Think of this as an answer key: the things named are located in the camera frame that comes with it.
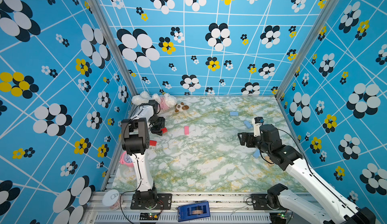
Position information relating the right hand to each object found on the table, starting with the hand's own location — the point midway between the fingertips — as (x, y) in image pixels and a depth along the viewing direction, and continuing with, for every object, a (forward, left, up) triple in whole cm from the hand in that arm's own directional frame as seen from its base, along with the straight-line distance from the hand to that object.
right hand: (247, 133), depth 79 cm
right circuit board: (-34, -12, -19) cm, 41 cm away
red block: (+11, +49, -15) cm, 53 cm away
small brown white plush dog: (+30, +40, -13) cm, 51 cm away
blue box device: (-33, +28, -11) cm, 45 cm away
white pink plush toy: (+29, +50, -6) cm, 58 cm away
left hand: (+15, +48, -15) cm, 53 cm away
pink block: (+14, +35, -18) cm, 41 cm away
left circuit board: (-35, +50, -19) cm, 64 cm away
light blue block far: (+27, +1, -17) cm, 32 cm away
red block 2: (+3, +56, -18) cm, 59 cm away
